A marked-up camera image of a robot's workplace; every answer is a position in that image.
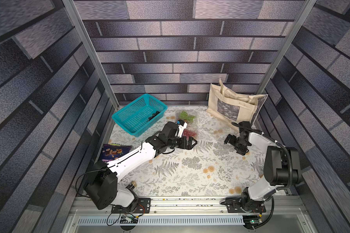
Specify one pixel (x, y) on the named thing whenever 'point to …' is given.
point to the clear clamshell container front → (190, 112)
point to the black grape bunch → (153, 114)
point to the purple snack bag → (111, 151)
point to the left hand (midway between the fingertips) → (192, 141)
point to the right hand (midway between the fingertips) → (229, 145)
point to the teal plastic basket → (141, 115)
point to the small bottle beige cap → (134, 183)
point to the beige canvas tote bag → (234, 108)
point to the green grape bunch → (184, 115)
